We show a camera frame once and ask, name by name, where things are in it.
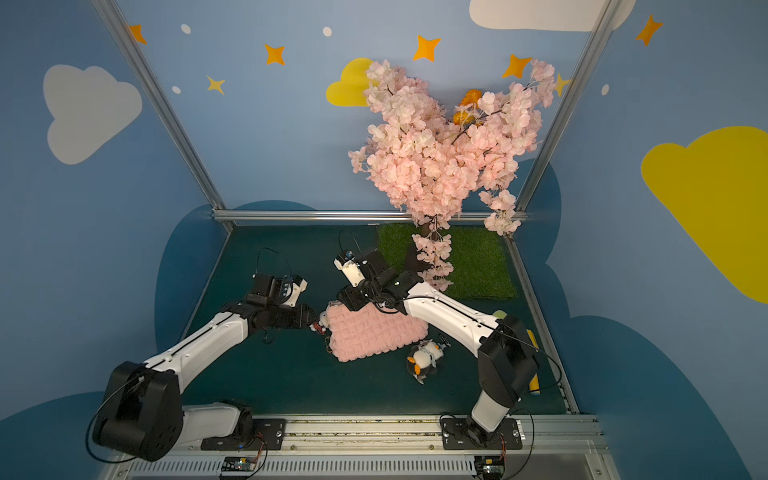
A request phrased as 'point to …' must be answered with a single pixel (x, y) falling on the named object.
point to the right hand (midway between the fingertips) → (347, 289)
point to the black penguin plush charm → (422, 359)
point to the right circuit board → (491, 467)
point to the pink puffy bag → (367, 330)
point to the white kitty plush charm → (322, 324)
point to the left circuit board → (238, 465)
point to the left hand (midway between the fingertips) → (314, 312)
